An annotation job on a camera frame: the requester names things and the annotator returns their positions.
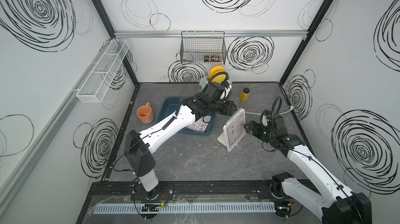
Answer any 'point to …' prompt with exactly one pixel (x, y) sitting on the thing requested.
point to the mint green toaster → (204, 79)
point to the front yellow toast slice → (215, 70)
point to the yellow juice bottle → (245, 95)
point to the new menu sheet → (200, 125)
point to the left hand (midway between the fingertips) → (234, 108)
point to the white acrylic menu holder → (224, 137)
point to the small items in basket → (211, 58)
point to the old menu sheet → (235, 126)
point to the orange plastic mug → (145, 113)
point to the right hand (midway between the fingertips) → (250, 128)
